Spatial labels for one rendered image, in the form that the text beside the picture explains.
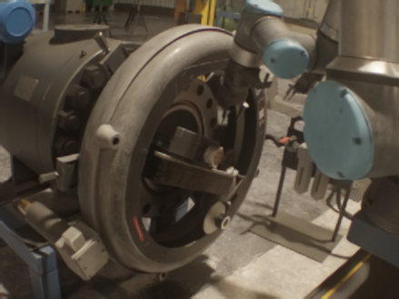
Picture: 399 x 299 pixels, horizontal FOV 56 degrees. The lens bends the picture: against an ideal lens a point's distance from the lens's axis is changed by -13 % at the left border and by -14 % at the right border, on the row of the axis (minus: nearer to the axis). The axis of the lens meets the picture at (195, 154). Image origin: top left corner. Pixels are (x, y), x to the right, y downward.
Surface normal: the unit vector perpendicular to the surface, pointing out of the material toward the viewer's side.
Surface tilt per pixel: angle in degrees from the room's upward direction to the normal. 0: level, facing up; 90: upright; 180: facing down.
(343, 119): 95
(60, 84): 53
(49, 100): 63
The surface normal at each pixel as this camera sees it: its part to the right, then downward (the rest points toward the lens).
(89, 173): -0.58, 0.12
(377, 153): 0.32, 0.48
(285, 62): 0.18, 0.74
